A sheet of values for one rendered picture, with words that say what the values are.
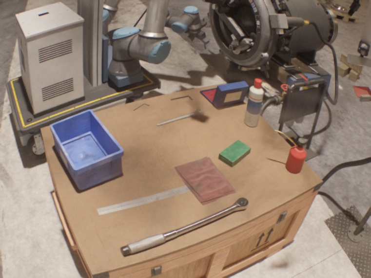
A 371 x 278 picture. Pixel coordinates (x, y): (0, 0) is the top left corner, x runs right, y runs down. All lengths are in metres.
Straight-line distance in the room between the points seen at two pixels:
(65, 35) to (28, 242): 1.08
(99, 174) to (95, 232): 0.23
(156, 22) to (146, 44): 0.14
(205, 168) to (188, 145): 0.15
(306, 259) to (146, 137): 1.00
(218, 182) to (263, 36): 1.29
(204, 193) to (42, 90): 1.05
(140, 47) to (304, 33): 1.38
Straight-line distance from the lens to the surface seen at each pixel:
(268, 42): 2.36
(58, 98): 1.96
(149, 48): 1.84
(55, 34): 1.79
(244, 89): 1.70
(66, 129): 1.45
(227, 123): 1.61
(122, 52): 1.96
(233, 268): 1.54
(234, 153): 1.42
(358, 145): 2.74
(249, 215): 1.24
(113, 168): 1.28
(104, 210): 1.22
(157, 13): 1.82
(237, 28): 2.56
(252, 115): 1.58
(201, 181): 1.30
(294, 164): 1.42
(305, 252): 1.81
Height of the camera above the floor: 1.40
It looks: 40 degrees down
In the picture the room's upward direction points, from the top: 5 degrees clockwise
